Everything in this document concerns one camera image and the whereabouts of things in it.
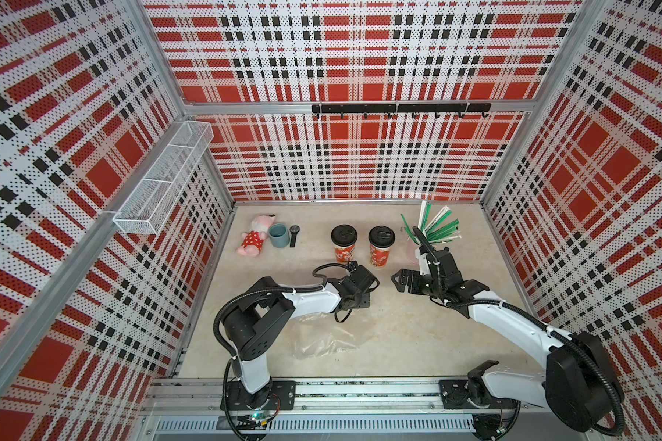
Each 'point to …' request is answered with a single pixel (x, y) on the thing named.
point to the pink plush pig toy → (253, 240)
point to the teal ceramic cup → (279, 235)
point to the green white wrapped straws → (439, 231)
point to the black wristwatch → (294, 230)
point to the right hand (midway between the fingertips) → (407, 278)
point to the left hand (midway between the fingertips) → (364, 296)
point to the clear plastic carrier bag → (318, 334)
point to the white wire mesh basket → (149, 205)
